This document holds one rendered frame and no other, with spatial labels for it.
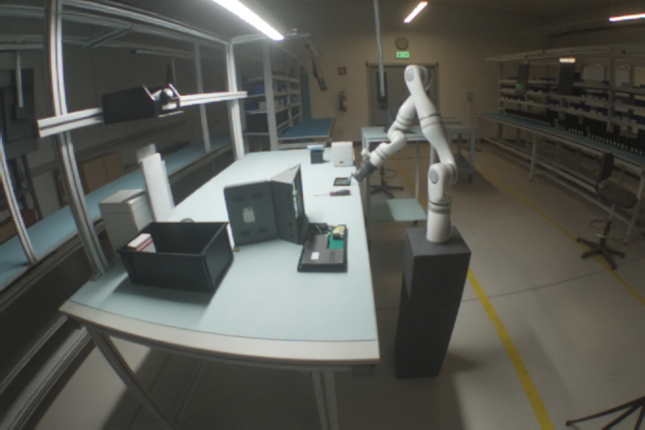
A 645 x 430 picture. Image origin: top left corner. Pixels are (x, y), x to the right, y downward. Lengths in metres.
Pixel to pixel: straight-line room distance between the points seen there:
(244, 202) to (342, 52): 6.78
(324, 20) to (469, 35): 3.81
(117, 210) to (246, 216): 0.44
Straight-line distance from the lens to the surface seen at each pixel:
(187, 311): 0.76
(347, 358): 0.58
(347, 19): 7.67
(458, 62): 8.09
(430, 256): 1.16
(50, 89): 1.00
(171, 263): 0.80
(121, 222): 1.04
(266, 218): 0.95
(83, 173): 4.15
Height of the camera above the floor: 1.46
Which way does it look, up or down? 19 degrees down
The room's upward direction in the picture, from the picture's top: 4 degrees counter-clockwise
